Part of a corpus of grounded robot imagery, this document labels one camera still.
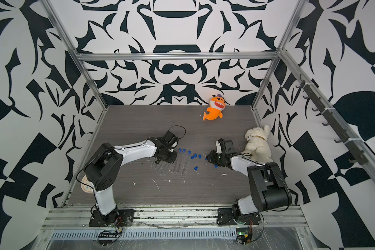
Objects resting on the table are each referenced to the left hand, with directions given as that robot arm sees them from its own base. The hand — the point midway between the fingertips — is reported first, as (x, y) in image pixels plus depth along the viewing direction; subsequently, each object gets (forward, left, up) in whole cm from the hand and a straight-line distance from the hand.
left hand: (172, 155), depth 93 cm
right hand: (-1, -21, 0) cm, 21 cm away
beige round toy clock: (-26, +25, +32) cm, 49 cm away
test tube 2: (-6, +9, 0) cm, 11 cm away
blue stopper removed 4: (-8, -13, -2) cm, 15 cm away
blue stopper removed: (+1, -14, -2) cm, 14 cm away
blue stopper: (+2, -10, -1) cm, 10 cm away
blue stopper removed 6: (-3, -19, -1) cm, 20 cm away
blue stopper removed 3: (-1, -16, -1) cm, 16 cm away
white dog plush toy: (+1, -48, +8) cm, 49 cm away
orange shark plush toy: (+35, -31, +6) cm, 47 cm away
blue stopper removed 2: (-1, -11, -1) cm, 12 cm away
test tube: (-14, +8, +24) cm, 29 cm away
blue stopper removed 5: (-8, -25, 0) cm, 26 cm away
